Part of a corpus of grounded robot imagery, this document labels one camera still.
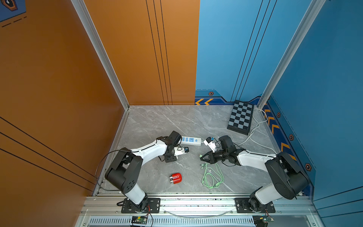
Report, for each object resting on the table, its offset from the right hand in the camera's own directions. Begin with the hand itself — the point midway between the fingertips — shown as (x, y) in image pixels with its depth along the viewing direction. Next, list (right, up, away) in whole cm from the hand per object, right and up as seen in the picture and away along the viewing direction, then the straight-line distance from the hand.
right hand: (202, 158), depth 85 cm
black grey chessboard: (+33, +26, +24) cm, 48 cm away
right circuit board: (+29, -28, -14) cm, 42 cm away
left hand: (-20, +3, +8) cm, 22 cm away
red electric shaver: (-16, -10, -5) cm, 19 cm away
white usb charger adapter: (-14, +6, -4) cm, 16 cm away
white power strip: (-6, +9, +11) cm, 16 cm away
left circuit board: (-34, -28, -13) cm, 46 cm away
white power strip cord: (+40, +17, +18) cm, 47 cm away
